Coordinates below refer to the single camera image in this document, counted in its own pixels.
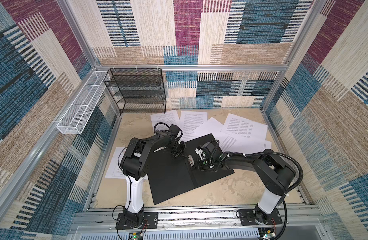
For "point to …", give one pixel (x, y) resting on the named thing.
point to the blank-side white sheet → (211, 126)
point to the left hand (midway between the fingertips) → (189, 153)
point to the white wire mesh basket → (74, 120)
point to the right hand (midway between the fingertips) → (193, 170)
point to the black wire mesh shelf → (137, 89)
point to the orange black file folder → (169, 176)
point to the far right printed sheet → (238, 126)
